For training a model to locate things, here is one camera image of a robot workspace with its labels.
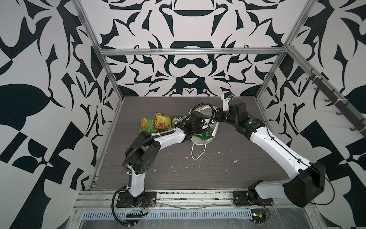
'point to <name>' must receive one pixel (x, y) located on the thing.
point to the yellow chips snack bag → (162, 122)
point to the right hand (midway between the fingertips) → (215, 108)
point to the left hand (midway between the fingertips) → (205, 116)
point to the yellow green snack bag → (173, 121)
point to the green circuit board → (258, 215)
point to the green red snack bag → (147, 124)
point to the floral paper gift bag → (199, 140)
